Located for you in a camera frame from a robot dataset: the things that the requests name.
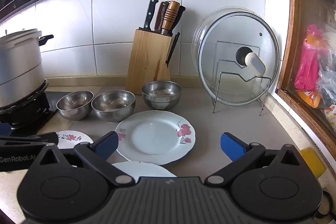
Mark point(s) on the clear plastic bag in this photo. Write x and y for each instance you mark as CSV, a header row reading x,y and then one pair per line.
x,y
326,82

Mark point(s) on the stainless steel bowl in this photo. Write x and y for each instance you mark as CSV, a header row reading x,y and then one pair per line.
x,y
162,94
74,106
113,106

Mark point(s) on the small floral plate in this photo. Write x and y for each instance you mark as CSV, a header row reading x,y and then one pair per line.
x,y
73,138

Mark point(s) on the wooden knife block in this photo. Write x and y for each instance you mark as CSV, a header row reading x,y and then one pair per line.
x,y
144,56

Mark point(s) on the plain glass lid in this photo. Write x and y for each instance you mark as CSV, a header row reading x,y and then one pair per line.
x,y
196,37

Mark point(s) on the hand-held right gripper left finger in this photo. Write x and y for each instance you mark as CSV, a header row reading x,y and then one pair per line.
x,y
109,142

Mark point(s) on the plain white plate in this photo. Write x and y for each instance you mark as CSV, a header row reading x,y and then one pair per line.
x,y
144,170

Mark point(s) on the large steel pot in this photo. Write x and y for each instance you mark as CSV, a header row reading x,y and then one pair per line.
x,y
18,64

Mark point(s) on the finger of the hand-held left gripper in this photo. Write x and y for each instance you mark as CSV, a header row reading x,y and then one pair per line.
x,y
4,129

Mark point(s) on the glass lid with grey knob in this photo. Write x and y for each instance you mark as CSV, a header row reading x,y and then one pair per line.
x,y
223,56

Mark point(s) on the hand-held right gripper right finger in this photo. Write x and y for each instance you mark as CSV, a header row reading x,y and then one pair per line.
x,y
231,146

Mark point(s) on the wooden window frame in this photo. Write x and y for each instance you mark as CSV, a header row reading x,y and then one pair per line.
x,y
291,29

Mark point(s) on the orange packet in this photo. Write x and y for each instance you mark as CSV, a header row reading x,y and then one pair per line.
x,y
309,98

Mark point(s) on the yellow sponge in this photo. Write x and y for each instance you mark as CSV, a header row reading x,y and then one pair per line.
x,y
313,161

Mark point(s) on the large floral plate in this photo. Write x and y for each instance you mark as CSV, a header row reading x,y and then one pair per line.
x,y
155,137

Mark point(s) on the pink plastic bag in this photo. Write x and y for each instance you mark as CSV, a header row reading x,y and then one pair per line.
x,y
307,66

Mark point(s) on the black gas stove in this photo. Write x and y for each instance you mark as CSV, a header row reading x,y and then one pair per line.
x,y
26,113

